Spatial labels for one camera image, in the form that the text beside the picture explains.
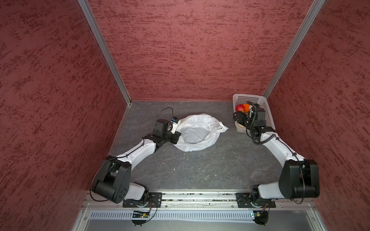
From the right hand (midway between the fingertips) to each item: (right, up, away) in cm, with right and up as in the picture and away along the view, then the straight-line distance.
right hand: (237, 118), depth 89 cm
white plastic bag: (-24, -10, +12) cm, 29 cm away
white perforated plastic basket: (+9, +15, +25) cm, 31 cm away
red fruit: (+8, +8, +18) cm, 21 cm away
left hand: (-37, -11, -1) cm, 39 cm away
